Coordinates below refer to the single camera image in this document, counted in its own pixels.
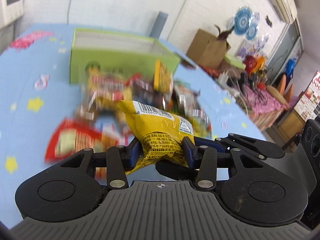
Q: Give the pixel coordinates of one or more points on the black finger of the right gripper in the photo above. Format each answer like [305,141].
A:
[258,148]

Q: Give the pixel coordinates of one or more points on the red snack bag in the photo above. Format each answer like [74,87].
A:
[71,136]

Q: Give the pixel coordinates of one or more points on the brown cardboard box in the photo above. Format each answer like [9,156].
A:
[206,50]

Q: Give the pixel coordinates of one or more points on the clear bag yellow twists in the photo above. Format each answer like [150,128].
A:
[103,90]

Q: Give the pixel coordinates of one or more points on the blue paper fan decoration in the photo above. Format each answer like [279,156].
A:
[242,20]

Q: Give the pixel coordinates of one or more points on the yellow snack bag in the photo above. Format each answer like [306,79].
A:
[159,132]

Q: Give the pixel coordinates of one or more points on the green cardboard box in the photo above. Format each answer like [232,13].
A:
[122,53]

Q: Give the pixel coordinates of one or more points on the yellow patterned snack packet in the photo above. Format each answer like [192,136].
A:
[162,78]

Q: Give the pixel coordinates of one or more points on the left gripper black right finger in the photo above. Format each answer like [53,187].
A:
[247,188]

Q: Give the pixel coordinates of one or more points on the white appliance with screen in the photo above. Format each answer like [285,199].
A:
[11,10]

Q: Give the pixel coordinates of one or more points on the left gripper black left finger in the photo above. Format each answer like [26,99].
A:
[75,186]

